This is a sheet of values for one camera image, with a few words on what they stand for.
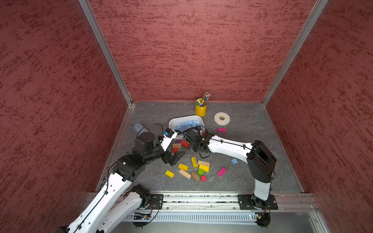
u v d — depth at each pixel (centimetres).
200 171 83
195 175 83
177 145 92
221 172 85
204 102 103
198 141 68
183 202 76
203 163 87
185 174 83
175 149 92
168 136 57
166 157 59
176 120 104
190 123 103
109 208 43
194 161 86
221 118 111
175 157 60
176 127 103
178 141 95
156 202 73
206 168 85
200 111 108
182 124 103
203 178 82
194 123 104
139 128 103
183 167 86
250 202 74
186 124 104
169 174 83
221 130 104
